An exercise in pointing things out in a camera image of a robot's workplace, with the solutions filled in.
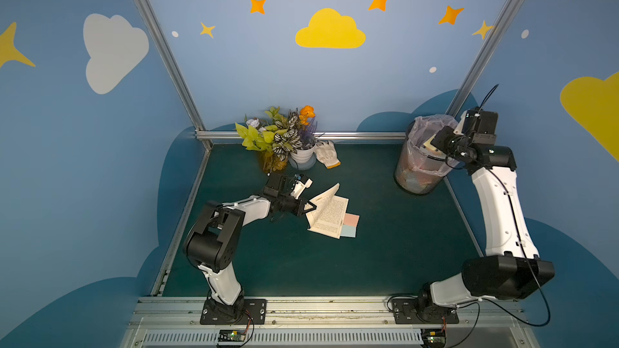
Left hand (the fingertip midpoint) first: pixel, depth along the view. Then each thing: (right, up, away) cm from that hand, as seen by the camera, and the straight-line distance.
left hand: (315, 204), depth 91 cm
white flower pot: (-5, +18, +19) cm, 27 cm away
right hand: (+40, +25, -16) cm, 50 cm away
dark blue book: (+5, -5, +4) cm, 9 cm away
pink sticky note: (+14, -7, +3) cm, 16 cm away
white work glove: (+6, +21, +27) cm, 35 cm away
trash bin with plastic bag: (+39, +14, -3) cm, 41 cm away
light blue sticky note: (+13, -10, 0) cm, 17 cm away
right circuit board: (+36, -38, -19) cm, 55 cm away
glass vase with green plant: (-15, +24, -1) cm, 29 cm away
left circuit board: (-26, -37, -20) cm, 49 cm away
